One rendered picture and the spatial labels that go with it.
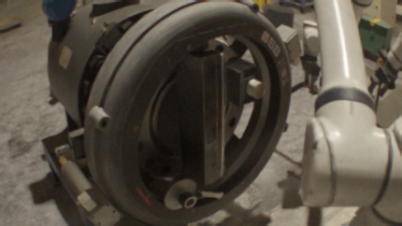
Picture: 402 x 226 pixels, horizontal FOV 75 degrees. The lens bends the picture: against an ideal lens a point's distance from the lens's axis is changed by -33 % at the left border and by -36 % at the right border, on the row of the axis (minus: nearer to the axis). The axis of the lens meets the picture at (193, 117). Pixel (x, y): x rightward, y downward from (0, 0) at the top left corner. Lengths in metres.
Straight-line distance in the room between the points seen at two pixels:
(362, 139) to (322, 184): 0.10
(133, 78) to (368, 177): 0.57
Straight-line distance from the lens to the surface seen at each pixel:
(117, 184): 0.91
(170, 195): 1.03
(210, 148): 1.02
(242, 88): 0.92
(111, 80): 0.83
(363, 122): 0.56
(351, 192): 0.55
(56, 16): 1.43
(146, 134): 1.06
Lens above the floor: 1.15
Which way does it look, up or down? 30 degrees down
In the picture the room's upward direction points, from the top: straight up
